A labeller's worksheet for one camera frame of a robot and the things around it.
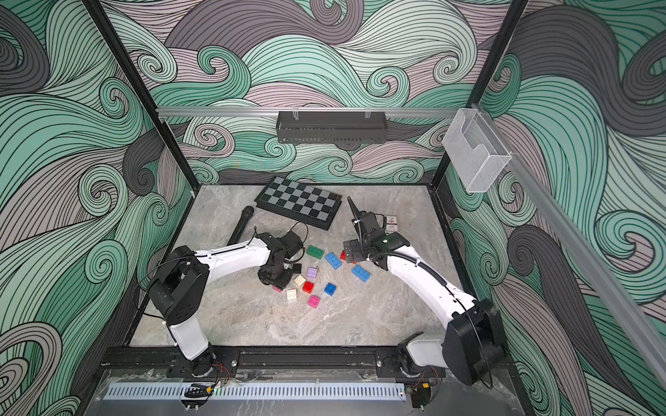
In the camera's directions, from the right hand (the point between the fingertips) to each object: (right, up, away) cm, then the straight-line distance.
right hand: (366, 247), depth 84 cm
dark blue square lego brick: (-12, -15, +4) cm, 20 cm away
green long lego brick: (-18, -4, +13) cm, 22 cm away
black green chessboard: (-21, +14, +24) cm, 34 cm away
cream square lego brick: (-23, -12, +5) cm, 26 cm away
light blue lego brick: (-1, -10, +7) cm, 13 cm away
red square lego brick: (-19, -14, +3) cm, 24 cm away
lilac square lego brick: (-18, -10, +7) cm, 22 cm away
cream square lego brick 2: (-25, -16, +2) cm, 30 cm away
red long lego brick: (-7, -5, +13) cm, 16 cm away
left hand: (-29, -12, +4) cm, 32 cm away
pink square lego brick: (-17, -18, +2) cm, 25 cm away
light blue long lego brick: (-11, -7, +11) cm, 17 cm away
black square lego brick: (-24, -9, +9) cm, 27 cm away
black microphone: (-47, +10, +23) cm, 53 cm away
